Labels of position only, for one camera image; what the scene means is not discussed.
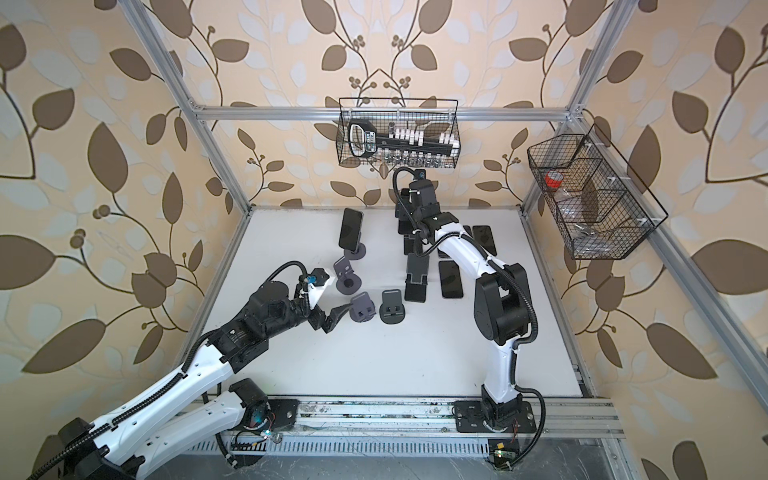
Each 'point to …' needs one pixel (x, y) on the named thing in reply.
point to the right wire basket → (605, 209)
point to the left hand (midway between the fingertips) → (340, 288)
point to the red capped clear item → (553, 179)
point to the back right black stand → (408, 245)
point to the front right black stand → (392, 311)
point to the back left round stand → (360, 253)
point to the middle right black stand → (416, 281)
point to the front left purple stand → (362, 308)
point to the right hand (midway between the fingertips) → (409, 201)
